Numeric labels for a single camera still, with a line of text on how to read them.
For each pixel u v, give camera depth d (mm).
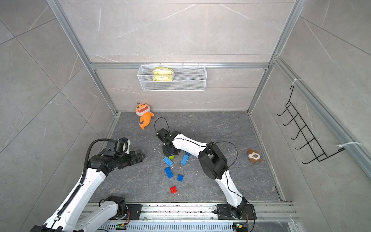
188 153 624
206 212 745
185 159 919
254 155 906
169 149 793
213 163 537
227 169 562
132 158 686
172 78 882
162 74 877
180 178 837
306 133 672
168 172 856
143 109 1107
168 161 901
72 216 400
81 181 457
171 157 897
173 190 794
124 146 638
